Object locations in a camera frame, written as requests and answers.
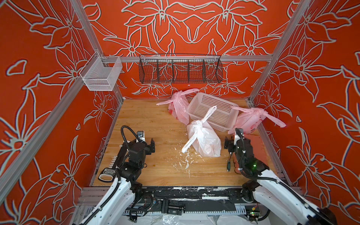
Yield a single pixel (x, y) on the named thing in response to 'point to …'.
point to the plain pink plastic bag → (179, 105)
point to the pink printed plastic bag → (249, 119)
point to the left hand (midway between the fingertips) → (144, 138)
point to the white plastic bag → (203, 140)
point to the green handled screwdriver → (228, 163)
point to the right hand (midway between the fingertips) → (234, 135)
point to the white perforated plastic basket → (225, 116)
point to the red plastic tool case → (258, 149)
